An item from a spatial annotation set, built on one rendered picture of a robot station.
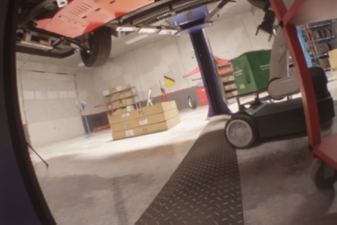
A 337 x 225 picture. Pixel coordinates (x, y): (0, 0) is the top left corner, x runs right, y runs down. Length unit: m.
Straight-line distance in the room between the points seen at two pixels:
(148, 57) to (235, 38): 5.49
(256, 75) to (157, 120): 1.66
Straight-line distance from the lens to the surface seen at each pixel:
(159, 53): 11.45
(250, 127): 1.02
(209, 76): 3.02
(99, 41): 2.75
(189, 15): 3.11
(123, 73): 12.43
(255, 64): 2.28
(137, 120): 3.07
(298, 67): 0.51
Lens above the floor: 0.34
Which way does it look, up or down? 3 degrees up
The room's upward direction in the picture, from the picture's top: 14 degrees counter-clockwise
